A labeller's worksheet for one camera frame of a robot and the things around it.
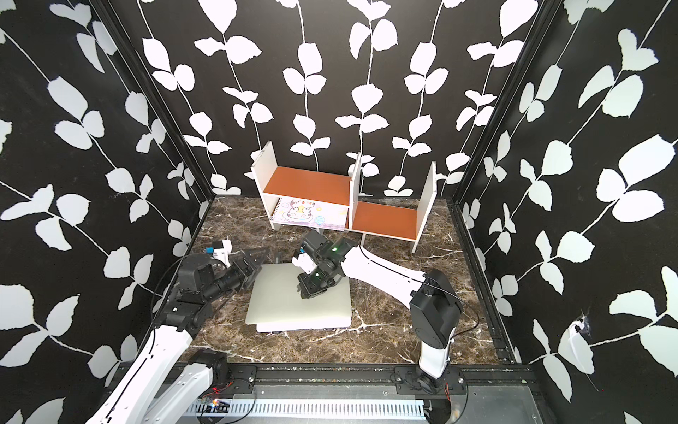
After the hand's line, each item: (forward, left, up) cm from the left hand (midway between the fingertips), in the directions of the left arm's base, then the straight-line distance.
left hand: (267, 255), depth 74 cm
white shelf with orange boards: (+21, -43, -11) cm, 49 cm away
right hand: (-8, -11, -10) cm, 16 cm away
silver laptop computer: (-10, -2, -12) cm, 15 cm away
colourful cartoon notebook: (+24, -12, -11) cm, 29 cm away
